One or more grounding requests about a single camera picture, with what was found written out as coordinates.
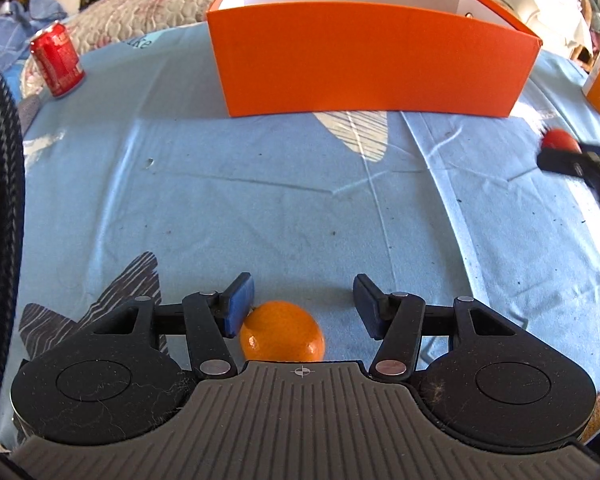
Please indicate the white cloth cover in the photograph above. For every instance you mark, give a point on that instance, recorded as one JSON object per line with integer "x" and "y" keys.
{"x": 545, "y": 10}

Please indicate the red cherry tomato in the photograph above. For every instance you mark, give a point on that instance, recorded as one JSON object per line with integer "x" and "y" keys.
{"x": 560, "y": 141}

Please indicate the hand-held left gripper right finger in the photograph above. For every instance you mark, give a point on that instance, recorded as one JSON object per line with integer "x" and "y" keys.
{"x": 370, "y": 305}

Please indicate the large orange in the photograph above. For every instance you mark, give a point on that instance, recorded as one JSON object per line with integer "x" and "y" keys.
{"x": 280, "y": 332}

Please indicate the orange cardboard box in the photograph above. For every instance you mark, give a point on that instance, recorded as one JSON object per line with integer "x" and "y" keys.
{"x": 370, "y": 60}

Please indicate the pink quilted bedspread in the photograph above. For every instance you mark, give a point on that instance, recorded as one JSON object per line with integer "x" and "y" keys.
{"x": 145, "y": 5}

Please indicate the red soda can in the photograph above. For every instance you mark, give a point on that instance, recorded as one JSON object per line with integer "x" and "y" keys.
{"x": 57, "y": 60}

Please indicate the blue printed tablecloth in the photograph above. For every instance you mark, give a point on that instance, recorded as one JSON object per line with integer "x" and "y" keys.
{"x": 230, "y": 185}

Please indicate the grey oblong case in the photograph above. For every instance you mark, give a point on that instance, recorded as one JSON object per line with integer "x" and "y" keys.
{"x": 30, "y": 110}

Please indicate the light blue checked sheet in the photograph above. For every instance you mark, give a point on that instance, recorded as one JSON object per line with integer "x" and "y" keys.
{"x": 5, "y": 35}

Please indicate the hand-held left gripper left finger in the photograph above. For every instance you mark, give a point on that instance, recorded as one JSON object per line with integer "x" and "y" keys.
{"x": 240, "y": 305}

